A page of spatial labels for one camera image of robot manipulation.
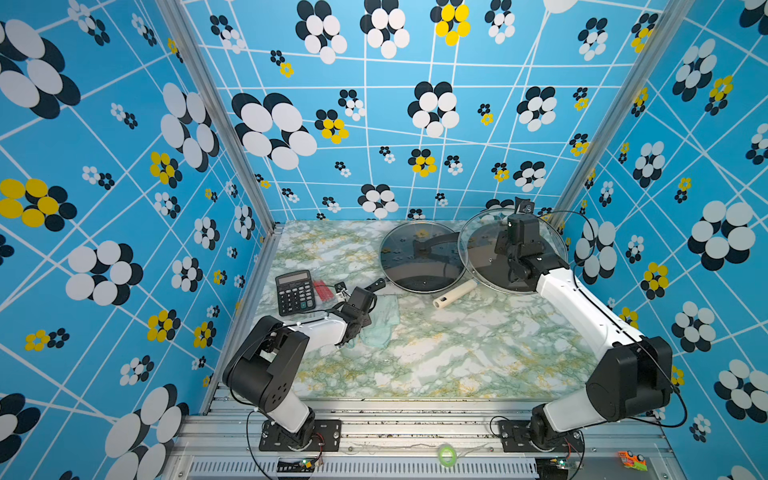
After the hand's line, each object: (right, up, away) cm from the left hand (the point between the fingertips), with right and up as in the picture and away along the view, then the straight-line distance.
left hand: (362, 313), depth 96 cm
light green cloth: (+7, -1, -2) cm, 7 cm away
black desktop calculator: (-23, +6, +3) cm, 24 cm away
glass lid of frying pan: (+20, +18, +5) cm, 27 cm away
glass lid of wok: (+39, +20, +8) cm, 45 cm away
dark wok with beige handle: (+34, +9, -3) cm, 35 cm away
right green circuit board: (+48, -32, -25) cm, 63 cm away
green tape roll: (+23, -29, -24) cm, 45 cm away
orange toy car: (+65, -29, -27) cm, 76 cm away
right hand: (+46, +25, -12) cm, 54 cm away
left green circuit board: (-11, -31, -25) cm, 42 cm away
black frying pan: (+20, +18, +5) cm, 27 cm away
